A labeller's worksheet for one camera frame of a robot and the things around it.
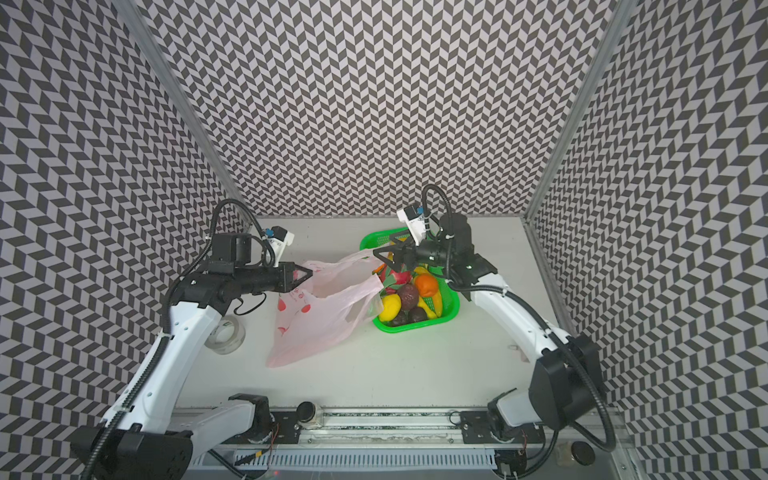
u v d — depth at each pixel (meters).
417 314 0.89
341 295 0.65
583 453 0.62
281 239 0.65
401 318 0.86
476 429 0.73
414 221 0.63
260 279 0.60
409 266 0.65
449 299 0.87
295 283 0.67
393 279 0.89
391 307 0.83
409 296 0.87
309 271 0.72
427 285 0.91
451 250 0.58
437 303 0.92
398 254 0.64
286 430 0.72
